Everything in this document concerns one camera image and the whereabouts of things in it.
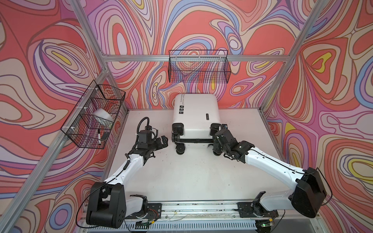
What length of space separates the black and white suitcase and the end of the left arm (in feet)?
0.20

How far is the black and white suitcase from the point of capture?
853 mm

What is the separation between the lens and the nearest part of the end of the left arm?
0.62 metres
